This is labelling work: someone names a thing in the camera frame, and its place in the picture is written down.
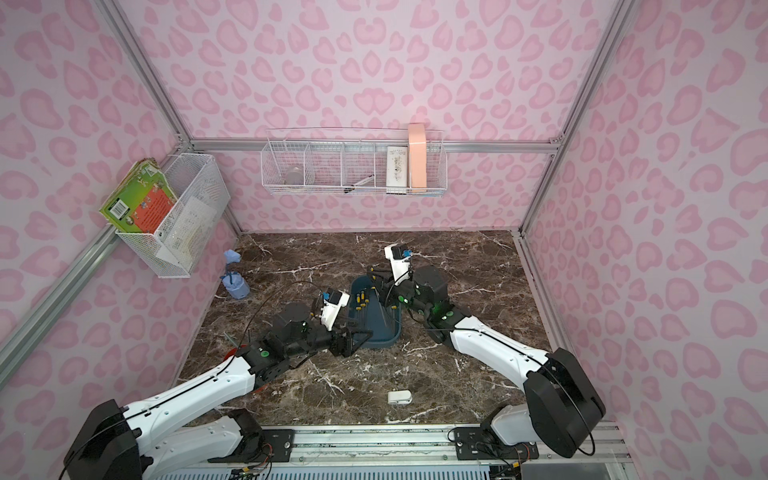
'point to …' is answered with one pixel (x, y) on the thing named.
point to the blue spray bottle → (232, 280)
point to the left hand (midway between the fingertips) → (366, 326)
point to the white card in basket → (397, 170)
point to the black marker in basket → (353, 186)
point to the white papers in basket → (190, 234)
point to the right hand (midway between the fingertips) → (367, 275)
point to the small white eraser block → (400, 397)
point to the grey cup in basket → (295, 176)
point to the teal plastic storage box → (368, 313)
